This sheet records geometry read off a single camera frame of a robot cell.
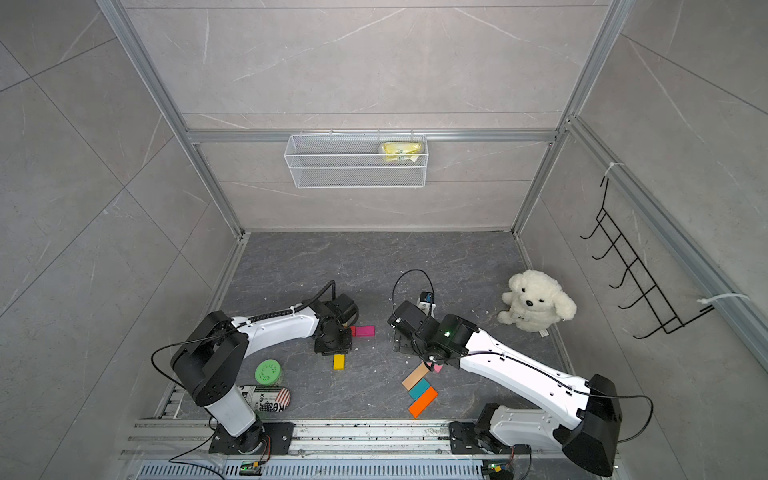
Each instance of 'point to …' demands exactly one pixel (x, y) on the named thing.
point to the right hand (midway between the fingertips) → (410, 339)
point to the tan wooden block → (416, 375)
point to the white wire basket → (357, 161)
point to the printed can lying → (266, 398)
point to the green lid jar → (268, 371)
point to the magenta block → (363, 331)
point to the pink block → (437, 367)
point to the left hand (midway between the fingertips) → (349, 346)
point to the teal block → (419, 389)
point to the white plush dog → (536, 302)
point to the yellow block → (338, 362)
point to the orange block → (420, 404)
